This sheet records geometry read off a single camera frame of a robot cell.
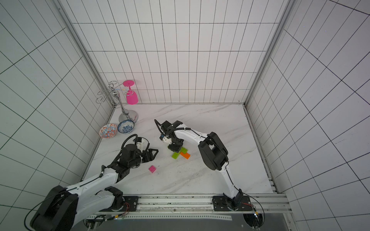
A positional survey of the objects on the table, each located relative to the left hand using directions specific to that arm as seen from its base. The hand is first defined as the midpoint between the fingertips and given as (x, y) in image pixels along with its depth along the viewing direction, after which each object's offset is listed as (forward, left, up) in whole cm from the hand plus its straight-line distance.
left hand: (153, 153), depth 86 cm
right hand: (+8, -15, -3) cm, 17 cm away
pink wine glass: (+39, +20, +10) cm, 45 cm away
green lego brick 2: (0, -14, -3) cm, 14 cm away
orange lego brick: (+1, -20, -4) cm, 20 cm away
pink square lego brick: (-8, 0, -4) cm, 9 cm away
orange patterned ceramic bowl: (+18, +36, -3) cm, 40 cm away
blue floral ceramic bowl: (+22, +24, -3) cm, 33 cm away
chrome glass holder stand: (+31, +26, 0) cm, 40 cm away
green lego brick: (+3, -19, -2) cm, 19 cm away
